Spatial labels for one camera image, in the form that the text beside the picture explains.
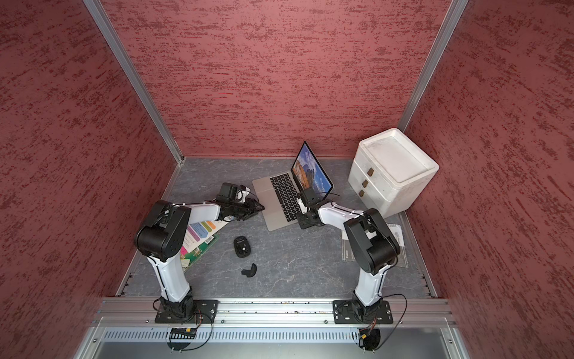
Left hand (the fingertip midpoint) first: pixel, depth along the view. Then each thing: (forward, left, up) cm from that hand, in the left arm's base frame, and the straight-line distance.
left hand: (260, 212), depth 97 cm
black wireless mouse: (-16, +5, +1) cm, 17 cm away
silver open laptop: (+12, -7, -2) cm, 14 cm away
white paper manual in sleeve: (-19, -37, 0) cm, 41 cm away
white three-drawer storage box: (+4, -52, +22) cm, 57 cm away
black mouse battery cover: (-25, +2, -2) cm, 26 cm away
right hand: (-4, -20, -2) cm, 20 cm away
